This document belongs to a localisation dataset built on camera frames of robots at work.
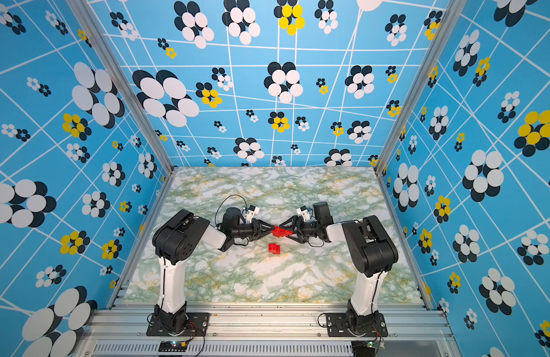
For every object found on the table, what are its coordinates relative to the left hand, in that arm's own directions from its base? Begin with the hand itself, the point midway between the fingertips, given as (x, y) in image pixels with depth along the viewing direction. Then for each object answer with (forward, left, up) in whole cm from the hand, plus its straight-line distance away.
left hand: (276, 228), depth 92 cm
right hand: (-1, -4, 0) cm, 4 cm away
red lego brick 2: (-8, +1, -1) cm, 8 cm away
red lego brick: (-8, -1, -3) cm, 9 cm away
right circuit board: (-40, -29, -4) cm, 50 cm away
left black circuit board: (-40, +33, -7) cm, 52 cm away
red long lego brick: (-2, -1, 0) cm, 2 cm away
